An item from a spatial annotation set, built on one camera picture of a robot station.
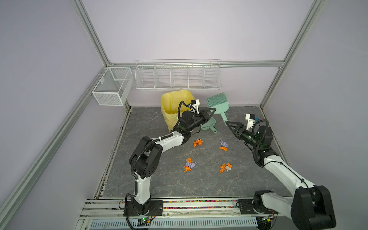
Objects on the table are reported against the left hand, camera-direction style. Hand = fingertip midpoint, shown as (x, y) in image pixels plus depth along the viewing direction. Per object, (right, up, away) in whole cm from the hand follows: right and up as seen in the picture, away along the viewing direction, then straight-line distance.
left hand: (219, 111), depth 78 cm
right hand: (+5, -8, -1) cm, 9 cm away
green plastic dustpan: (-1, -8, +28) cm, 30 cm away
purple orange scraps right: (+7, -22, +17) cm, 29 cm away
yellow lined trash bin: (-30, +8, +20) cm, 37 cm away
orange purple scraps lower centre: (-16, -32, +9) cm, 37 cm away
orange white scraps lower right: (+7, -33, +9) cm, 35 cm away
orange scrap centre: (-9, -19, +19) cm, 28 cm away
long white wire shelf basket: (-14, +27, +21) cm, 37 cm away
